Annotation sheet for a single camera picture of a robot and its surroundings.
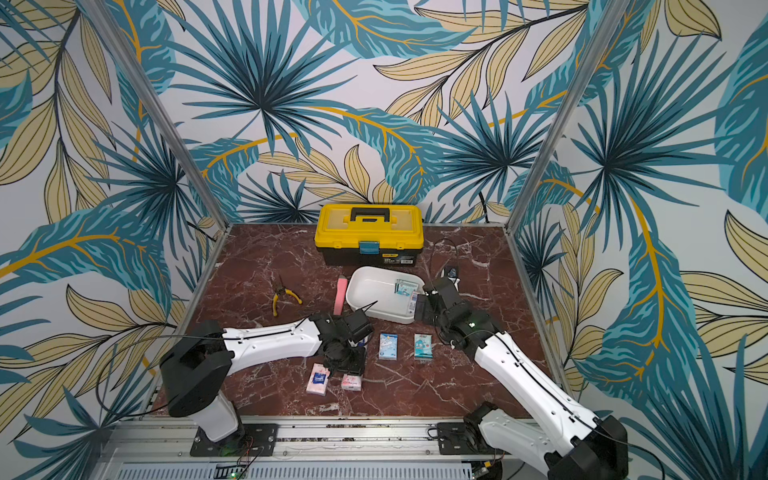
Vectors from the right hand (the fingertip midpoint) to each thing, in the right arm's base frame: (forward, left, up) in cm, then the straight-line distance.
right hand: (437, 303), depth 79 cm
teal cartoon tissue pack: (-5, +3, -15) cm, 17 cm away
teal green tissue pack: (+13, +7, -13) cm, 20 cm away
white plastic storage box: (+17, +19, -16) cm, 30 cm away
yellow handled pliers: (+16, +48, -16) cm, 53 cm away
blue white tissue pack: (-5, +13, -15) cm, 21 cm away
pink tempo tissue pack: (-14, +32, -14) cm, 38 cm away
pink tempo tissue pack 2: (-16, +23, -12) cm, 31 cm away
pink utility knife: (+13, +28, -15) cm, 35 cm away
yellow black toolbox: (+26, +18, 0) cm, 31 cm away
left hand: (-13, +22, -14) cm, 30 cm away
